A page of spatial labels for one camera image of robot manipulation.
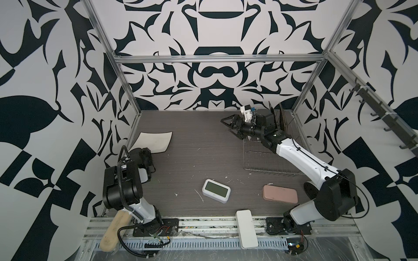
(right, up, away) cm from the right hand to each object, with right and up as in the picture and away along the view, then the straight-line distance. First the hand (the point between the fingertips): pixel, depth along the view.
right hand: (225, 124), depth 75 cm
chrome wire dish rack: (+21, -19, +21) cm, 35 cm away
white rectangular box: (+9, -45, -4) cm, 46 cm away
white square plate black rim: (-40, -10, +26) cm, 48 cm away
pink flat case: (+28, -35, +8) cm, 45 cm away
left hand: (-42, -10, +18) cm, 47 cm away
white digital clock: (-4, -33, +7) cm, 34 cm away
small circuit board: (+30, -53, -3) cm, 60 cm away
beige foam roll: (-47, -44, -5) cm, 64 cm away
